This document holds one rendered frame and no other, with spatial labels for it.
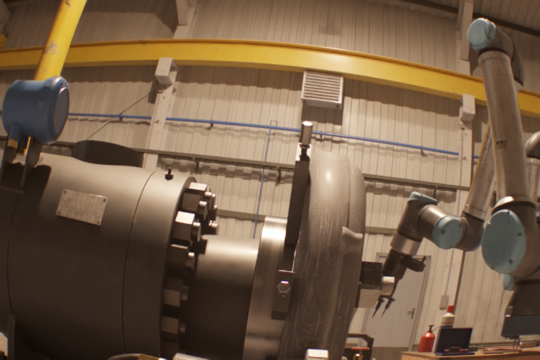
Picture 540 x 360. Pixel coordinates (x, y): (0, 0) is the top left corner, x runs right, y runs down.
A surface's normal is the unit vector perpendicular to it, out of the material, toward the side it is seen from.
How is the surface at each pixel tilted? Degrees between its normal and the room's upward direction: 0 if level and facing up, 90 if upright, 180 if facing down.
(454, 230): 115
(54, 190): 55
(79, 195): 62
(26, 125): 146
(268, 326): 101
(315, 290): 85
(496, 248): 95
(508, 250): 95
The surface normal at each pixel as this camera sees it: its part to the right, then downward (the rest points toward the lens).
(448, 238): 0.37, 0.29
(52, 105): 0.90, 0.09
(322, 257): 0.05, -0.49
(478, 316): -0.11, -0.23
